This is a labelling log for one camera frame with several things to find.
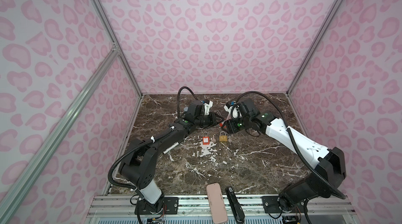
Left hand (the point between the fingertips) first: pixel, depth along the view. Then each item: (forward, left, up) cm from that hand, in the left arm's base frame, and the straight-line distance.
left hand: (225, 117), depth 80 cm
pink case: (-36, +6, -21) cm, 42 cm away
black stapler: (-38, -3, -18) cm, 42 cm away
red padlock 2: (-3, +10, -19) cm, 22 cm away
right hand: (-3, -1, -1) cm, 3 cm away
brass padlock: (-1, 0, -20) cm, 20 cm away
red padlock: (-3, +2, -1) cm, 4 cm away
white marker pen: (-6, +31, -21) cm, 38 cm away
